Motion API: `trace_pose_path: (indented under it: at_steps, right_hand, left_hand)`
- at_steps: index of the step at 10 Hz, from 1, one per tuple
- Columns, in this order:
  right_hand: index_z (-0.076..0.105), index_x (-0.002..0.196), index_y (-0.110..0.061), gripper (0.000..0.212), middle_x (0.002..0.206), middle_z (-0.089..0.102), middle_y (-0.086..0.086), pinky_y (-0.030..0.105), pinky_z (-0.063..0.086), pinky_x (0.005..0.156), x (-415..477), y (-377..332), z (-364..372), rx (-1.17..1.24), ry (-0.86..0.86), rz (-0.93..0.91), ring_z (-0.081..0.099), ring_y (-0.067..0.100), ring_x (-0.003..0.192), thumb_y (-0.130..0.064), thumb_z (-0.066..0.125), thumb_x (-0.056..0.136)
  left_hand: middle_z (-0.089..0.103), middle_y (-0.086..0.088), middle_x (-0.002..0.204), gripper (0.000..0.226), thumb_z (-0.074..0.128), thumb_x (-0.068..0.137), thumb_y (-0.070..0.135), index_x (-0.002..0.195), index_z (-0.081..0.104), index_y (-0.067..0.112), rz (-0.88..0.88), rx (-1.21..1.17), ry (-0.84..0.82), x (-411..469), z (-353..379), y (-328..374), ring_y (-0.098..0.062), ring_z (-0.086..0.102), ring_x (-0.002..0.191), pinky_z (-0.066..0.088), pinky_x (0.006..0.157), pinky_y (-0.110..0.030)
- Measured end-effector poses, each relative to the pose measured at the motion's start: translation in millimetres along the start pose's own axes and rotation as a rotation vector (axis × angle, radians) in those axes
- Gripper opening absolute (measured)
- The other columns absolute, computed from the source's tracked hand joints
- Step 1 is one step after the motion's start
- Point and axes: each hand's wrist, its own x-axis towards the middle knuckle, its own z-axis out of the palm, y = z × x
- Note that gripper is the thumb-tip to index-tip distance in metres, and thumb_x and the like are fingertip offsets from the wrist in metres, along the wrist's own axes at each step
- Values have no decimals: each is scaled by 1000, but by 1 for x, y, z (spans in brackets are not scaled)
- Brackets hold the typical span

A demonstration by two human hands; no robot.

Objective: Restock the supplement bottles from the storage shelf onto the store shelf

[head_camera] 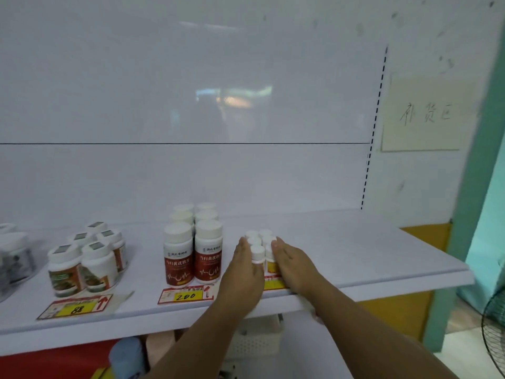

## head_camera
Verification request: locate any white plastic basket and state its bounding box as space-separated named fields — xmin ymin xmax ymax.
xmin=227 ymin=315 xmax=285 ymax=357

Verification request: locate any group of red label bottles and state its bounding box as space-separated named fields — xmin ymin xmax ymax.
xmin=163 ymin=202 xmax=224 ymax=287

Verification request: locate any teal door frame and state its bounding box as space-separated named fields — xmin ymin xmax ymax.
xmin=424 ymin=0 xmax=505 ymax=353

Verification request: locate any cluster of small white bottles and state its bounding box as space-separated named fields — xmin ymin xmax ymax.
xmin=244 ymin=229 xmax=281 ymax=275

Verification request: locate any dark label white bottle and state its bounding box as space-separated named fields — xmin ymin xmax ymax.
xmin=0 ymin=232 xmax=37 ymax=303

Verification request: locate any red box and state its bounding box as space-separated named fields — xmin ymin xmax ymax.
xmin=0 ymin=338 xmax=119 ymax=379

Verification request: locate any person's right forearm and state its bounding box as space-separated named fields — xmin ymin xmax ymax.
xmin=302 ymin=280 xmax=460 ymax=379

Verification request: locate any yellow panel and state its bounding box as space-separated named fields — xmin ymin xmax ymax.
xmin=357 ymin=223 xmax=452 ymax=342

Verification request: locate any cream paper sign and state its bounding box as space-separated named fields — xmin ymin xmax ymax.
xmin=381 ymin=73 xmax=480 ymax=153

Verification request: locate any blue cap bottle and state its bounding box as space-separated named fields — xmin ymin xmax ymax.
xmin=108 ymin=337 xmax=150 ymax=379

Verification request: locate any black fan grille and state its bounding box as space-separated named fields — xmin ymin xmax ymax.
xmin=481 ymin=286 xmax=505 ymax=379

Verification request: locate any person's left hand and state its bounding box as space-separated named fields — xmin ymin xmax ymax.
xmin=216 ymin=237 xmax=266 ymax=312

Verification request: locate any slotted white shelf upright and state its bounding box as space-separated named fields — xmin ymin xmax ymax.
xmin=360 ymin=44 xmax=389 ymax=210

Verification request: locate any person's left forearm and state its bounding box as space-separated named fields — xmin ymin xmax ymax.
xmin=146 ymin=302 xmax=261 ymax=379

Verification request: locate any white shelf board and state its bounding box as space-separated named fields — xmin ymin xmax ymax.
xmin=0 ymin=209 xmax=476 ymax=336

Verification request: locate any person's right hand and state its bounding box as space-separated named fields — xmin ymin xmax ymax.
xmin=271 ymin=237 xmax=330 ymax=301

